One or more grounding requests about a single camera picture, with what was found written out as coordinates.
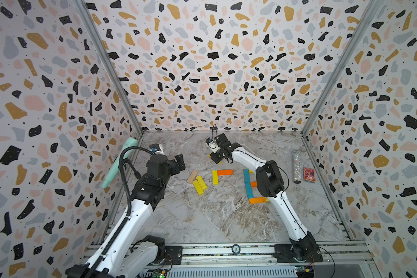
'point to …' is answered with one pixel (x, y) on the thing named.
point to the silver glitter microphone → (297, 172)
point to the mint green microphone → (131, 142)
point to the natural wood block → (192, 176)
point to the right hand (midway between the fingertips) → (215, 155)
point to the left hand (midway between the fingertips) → (176, 157)
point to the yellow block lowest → (215, 179)
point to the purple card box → (309, 175)
